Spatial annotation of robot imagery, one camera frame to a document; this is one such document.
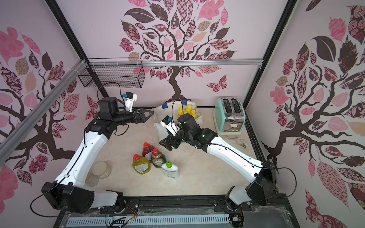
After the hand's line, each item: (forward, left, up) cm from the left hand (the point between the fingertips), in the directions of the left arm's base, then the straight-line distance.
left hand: (148, 115), depth 72 cm
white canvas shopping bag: (+16, -11, -11) cm, 22 cm away
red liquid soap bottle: (-11, +2, -18) cm, 21 cm away
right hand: (-9, -9, -5) cm, 14 cm away
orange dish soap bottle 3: (+14, -21, -12) cm, 28 cm away
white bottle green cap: (-22, -11, -20) cm, 31 cm away
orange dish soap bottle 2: (+17, -16, -15) cm, 28 cm away
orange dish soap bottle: (+16, -22, -10) cm, 29 cm away
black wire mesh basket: (+38, +29, +2) cm, 48 cm away
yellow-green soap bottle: (-18, +6, -21) cm, 28 cm away
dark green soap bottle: (-15, -3, -22) cm, 27 cm away
